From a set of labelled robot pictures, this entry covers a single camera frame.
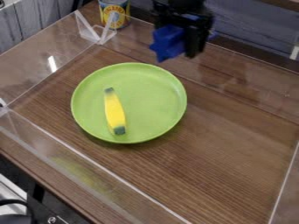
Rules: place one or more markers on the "yellow toy banana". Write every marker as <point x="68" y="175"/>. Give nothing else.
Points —
<point x="114" y="114"/>

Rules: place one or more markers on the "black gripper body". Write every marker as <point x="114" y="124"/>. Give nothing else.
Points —
<point x="180" y="13"/>

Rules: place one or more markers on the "yellow labelled tin can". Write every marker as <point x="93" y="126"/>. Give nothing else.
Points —
<point x="116" y="10"/>

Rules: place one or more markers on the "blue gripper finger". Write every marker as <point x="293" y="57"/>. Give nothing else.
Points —
<point x="168" y="44"/>

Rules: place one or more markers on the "black metal table bracket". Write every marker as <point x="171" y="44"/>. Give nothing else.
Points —
<point x="52" y="211"/>

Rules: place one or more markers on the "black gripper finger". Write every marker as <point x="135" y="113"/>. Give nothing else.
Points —
<point x="195" y="38"/>

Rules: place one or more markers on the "green round plate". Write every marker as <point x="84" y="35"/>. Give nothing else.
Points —
<point x="152" y="96"/>

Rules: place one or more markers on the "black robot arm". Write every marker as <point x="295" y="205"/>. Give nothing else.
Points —
<point x="181" y="28"/>

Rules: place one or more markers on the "clear acrylic tray walls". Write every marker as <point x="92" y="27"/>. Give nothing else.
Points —
<point x="144" y="142"/>

